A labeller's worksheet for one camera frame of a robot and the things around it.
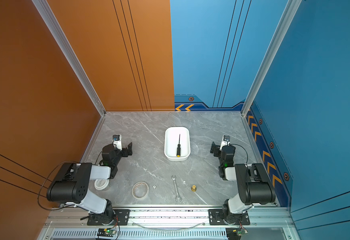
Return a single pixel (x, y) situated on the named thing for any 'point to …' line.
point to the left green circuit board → (106, 232)
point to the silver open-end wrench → (177, 196)
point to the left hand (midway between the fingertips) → (124, 141)
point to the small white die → (154, 186)
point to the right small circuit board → (233, 233)
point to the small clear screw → (184, 182)
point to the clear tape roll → (140, 190)
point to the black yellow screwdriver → (178, 149)
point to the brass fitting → (193, 188)
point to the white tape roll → (101, 184)
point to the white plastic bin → (172, 136)
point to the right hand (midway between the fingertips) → (220, 143)
